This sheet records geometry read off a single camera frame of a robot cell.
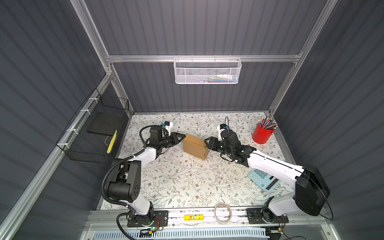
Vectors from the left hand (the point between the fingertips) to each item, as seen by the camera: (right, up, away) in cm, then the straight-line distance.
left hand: (185, 136), depth 88 cm
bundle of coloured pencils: (+53, +9, +8) cm, 54 cm away
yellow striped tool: (-34, -4, -19) cm, 39 cm away
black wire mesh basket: (-43, +2, -16) cm, 46 cm away
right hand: (+13, -3, -6) cm, 15 cm away
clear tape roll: (+24, -40, -13) cm, 48 cm away
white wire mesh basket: (+16, +53, +35) cm, 65 cm away
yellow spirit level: (+5, -39, -16) cm, 42 cm away
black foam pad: (-40, +8, -13) cm, 43 cm away
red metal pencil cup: (+50, 0, +10) cm, 51 cm away
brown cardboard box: (+6, -5, -4) cm, 9 cm away
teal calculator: (+45, -24, -4) cm, 52 cm away
